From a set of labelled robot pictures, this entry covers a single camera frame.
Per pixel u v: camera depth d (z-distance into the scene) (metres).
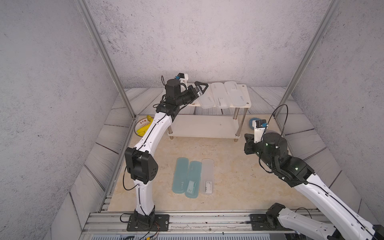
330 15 0.73
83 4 0.70
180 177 0.89
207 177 0.93
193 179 0.87
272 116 1.22
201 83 0.71
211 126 1.08
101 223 0.77
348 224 0.38
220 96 0.81
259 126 0.56
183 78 0.72
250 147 0.59
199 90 0.68
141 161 0.50
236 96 0.82
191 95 0.70
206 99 0.79
